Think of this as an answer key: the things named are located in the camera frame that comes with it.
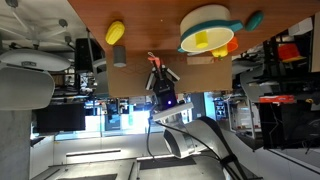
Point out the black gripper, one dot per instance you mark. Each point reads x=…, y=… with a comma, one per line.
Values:
x=165, y=93

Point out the pink toy rabbit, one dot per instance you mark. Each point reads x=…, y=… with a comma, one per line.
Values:
x=154, y=60

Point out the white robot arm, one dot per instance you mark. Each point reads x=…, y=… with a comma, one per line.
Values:
x=206, y=140

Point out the yellow toy corn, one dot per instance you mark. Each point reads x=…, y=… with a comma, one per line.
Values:
x=115, y=32

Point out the yellow toy pepper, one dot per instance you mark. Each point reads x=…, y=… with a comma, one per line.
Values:
x=220, y=52

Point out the teal oval toy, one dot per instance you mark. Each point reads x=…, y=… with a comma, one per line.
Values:
x=254, y=20

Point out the gray cylinder cup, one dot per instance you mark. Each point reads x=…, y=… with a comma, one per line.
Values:
x=119, y=56

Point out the yellow cylinder block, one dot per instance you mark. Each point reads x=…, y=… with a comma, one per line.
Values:
x=201, y=40

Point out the white pot teal band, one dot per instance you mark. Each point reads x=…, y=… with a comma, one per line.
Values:
x=205, y=25

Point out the orange plastic bowl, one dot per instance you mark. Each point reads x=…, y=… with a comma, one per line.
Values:
x=233, y=45

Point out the black computer monitor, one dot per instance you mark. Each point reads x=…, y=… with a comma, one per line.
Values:
x=60, y=118

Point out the flat red box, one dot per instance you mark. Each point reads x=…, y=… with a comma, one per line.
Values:
x=276, y=99

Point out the yellow emergency stop button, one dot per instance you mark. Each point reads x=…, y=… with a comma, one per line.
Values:
x=290, y=53

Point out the white office chair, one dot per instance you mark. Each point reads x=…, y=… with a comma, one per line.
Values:
x=26, y=80

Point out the gray concrete pillar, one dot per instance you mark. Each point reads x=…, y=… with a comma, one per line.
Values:
x=15, y=146

